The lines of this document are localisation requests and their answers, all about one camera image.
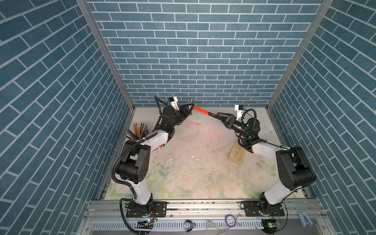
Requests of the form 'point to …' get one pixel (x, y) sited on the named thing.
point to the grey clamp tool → (304, 219)
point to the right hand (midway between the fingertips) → (220, 117)
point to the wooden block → (237, 153)
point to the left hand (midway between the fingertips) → (198, 105)
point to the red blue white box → (158, 148)
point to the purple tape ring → (225, 222)
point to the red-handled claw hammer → (201, 110)
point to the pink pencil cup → (140, 132)
